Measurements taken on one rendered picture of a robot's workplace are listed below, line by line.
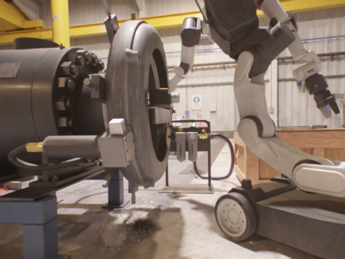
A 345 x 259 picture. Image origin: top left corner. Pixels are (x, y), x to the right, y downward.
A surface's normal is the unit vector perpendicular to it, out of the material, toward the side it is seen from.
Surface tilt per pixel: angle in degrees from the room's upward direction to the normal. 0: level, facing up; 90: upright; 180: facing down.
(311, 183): 90
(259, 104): 78
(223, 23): 85
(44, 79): 72
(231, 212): 90
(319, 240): 90
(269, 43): 110
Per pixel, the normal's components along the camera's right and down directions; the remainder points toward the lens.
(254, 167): -0.11, 0.04
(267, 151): -0.54, 0.38
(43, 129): -0.10, 0.40
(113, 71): -0.10, -0.18
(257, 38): -0.78, 0.04
